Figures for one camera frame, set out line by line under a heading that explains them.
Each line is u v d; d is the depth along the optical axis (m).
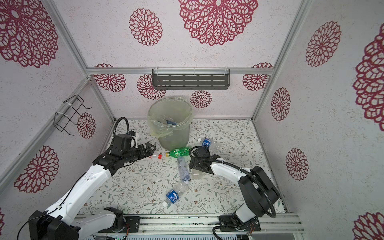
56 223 0.38
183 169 0.93
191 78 0.95
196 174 0.87
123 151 0.60
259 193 0.44
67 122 0.76
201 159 0.69
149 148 0.71
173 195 0.78
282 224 0.76
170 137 0.85
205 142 1.00
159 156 0.97
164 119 0.96
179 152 0.95
